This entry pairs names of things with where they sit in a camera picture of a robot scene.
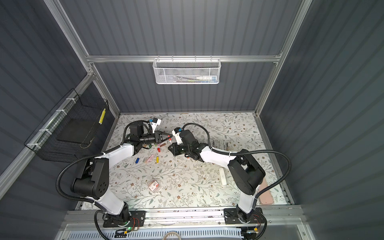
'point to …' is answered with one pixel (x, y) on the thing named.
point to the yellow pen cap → (157, 159)
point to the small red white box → (153, 185)
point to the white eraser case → (223, 177)
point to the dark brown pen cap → (164, 144)
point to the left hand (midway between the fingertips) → (172, 136)
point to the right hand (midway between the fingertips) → (170, 148)
